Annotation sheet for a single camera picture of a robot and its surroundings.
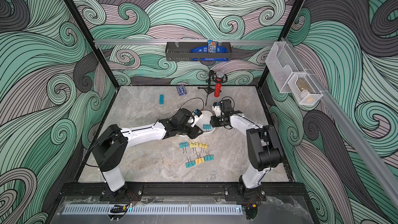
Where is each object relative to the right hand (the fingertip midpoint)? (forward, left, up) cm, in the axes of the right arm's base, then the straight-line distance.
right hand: (216, 121), depth 95 cm
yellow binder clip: (-15, +14, 0) cm, 21 cm away
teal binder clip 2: (-14, +20, -2) cm, 25 cm away
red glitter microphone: (+20, -2, +21) cm, 29 cm away
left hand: (-8, +10, +6) cm, 14 cm away
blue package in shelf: (+33, +7, +31) cm, 45 cm away
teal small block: (+23, +39, -4) cm, 45 cm away
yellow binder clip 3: (-22, +11, -3) cm, 25 cm away
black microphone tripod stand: (+26, +3, +17) cm, 32 cm away
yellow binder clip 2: (-15, +9, -2) cm, 17 cm away
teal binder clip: (-3, +6, -1) cm, 7 cm away
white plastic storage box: (+1, +6, -3) cm, 7 cm away
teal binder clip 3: (-25, +16, -3) cm, 30 cm away
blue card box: (+30, +24, -3) cm, 39 cm away
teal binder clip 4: (-21, +6, -3) cm, 22 cm away
